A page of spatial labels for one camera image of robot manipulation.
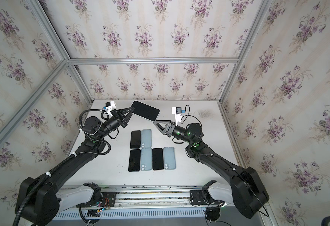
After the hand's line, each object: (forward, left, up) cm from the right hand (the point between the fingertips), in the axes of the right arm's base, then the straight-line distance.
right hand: (152, 124), depth 65 cm
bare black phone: (+11, +15, -32) cm, 37 cm away
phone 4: (-2, -8, -33) cm, 34 cm away
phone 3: (-5, +6, -33) cm, 34 cm away
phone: (+7, +4, +2) cm, 8 cm away
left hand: (+7, +9, +5) cm, 12 cm away
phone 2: (+13, +8, -34) cm, 37 cm away
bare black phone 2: (-5, +14, -33) cm, 36 cm away
